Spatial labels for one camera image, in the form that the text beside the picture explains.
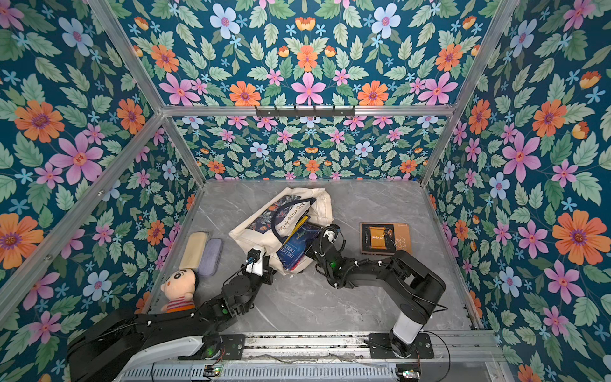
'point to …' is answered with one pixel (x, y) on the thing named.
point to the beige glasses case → (193, 250)
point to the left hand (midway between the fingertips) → (272, 252)
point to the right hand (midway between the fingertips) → (309, 236)
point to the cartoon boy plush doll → (179, 289)
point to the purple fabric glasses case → (211, 257)
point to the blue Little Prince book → (293, 253)
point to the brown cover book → (384, 239)
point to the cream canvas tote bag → (276, 222)
